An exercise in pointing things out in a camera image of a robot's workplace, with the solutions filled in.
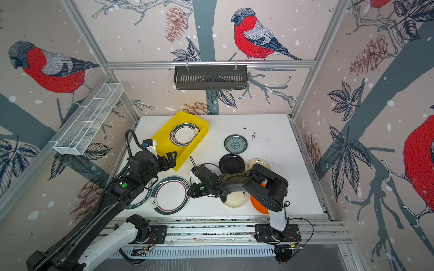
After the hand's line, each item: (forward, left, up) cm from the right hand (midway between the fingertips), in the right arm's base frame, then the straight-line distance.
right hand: (189, 192), depth 84 cm
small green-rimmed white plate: (+39, +11, -1) cm, 40 cm away
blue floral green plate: (+33, -24, -2) cm, 41 cm away
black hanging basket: (+64, -7, +26) cm, 70 cm away
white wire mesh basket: (+13, +47, +29) cm, 57 cm away
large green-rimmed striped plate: (-2, +10, -1) cm, 10 cm away
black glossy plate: (+17, -22, -1) cm, 28 cm away
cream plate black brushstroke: (-2, -24, -2) cm, 24 cm away
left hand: (+11, +7, +21) cm, 25 cm away
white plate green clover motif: (+14, -11, +1) cm, 18 cm away
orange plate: (-14, -29, +31) cm, 45 cm away
